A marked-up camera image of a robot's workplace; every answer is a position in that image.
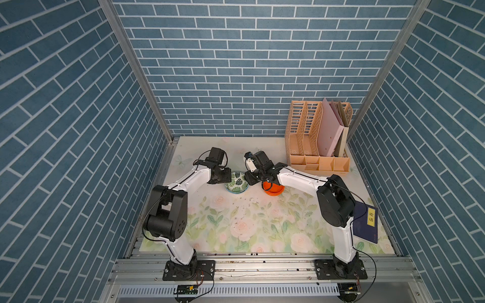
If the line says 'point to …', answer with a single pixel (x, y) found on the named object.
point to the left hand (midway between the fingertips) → (231, 177)
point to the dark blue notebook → (365, 221)
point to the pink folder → (329, 131)
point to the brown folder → (345, 124)
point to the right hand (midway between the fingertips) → (248, 176)
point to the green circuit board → (187, 289)
